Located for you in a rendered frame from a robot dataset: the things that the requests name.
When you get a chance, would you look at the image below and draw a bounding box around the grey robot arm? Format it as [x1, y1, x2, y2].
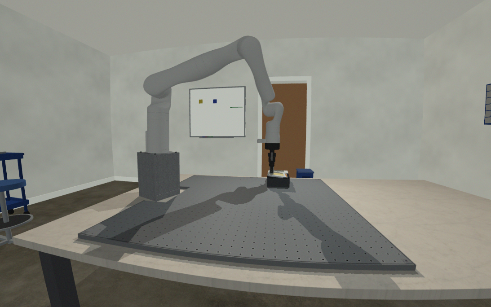
[143, 36, 284, 154]

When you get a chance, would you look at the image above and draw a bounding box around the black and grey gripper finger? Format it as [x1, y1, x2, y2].
[268, 153, 276, 174]

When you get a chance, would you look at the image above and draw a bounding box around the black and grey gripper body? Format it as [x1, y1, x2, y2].
[265, 143, 280, 157]

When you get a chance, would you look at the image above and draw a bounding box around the grey and white cassette dock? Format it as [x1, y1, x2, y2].
[267, 170, 290, 188]

